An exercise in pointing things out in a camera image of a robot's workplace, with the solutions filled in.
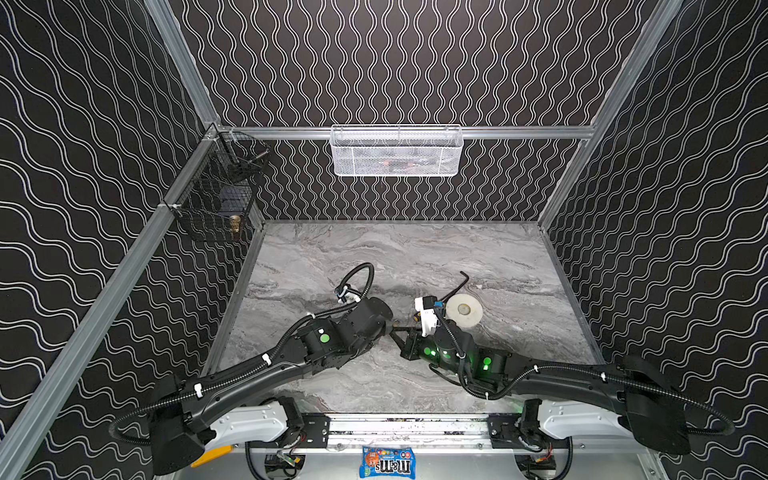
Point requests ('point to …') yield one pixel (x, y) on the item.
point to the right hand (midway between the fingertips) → (388, 333)
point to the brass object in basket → (235, 221)
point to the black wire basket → (216, 202)
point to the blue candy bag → (394, 462)
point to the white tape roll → (465, 309)
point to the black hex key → (444, 299)
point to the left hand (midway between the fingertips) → (399, 317)
